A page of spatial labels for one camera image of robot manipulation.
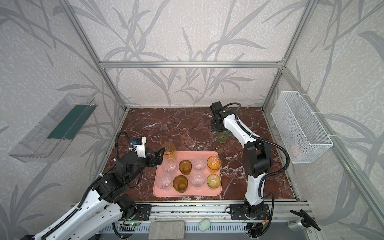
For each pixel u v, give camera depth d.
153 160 0.64
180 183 0.81
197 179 0.85
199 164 0.89
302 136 0.62
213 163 0.88
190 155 0.95
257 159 0.50
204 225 0.69
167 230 0.67
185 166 0.87
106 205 0.49
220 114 0.66
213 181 0.83
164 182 0.83
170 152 0.82
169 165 0.83
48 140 0.64
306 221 0.59
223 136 1.02
